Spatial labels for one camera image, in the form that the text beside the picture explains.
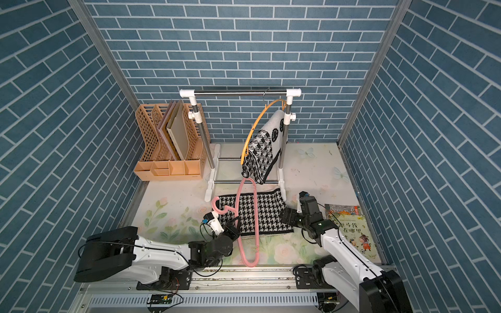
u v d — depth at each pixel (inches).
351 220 35.0
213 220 28.3
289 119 30.3
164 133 34.5
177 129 34.7
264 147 31.5
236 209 31.9
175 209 36.0
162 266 24.8
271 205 36.0
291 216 29.7
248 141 27.8
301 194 31.3
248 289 29.0
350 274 19.1
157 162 40.4
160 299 28.4
